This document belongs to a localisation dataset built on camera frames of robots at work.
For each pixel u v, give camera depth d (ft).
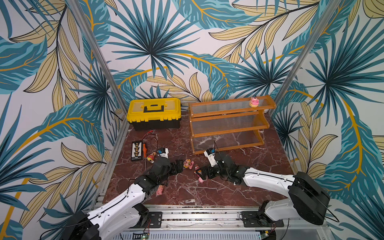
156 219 2.42
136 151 3.14
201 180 2.78
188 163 2.94
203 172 2.40
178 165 2.40
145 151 3.13
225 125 3.68
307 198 1.40
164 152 2.39
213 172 2.43
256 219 2.34
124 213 1.60
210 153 2.47
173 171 2.36
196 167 2.85
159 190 2.63
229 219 2.49
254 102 2.72
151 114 3.21
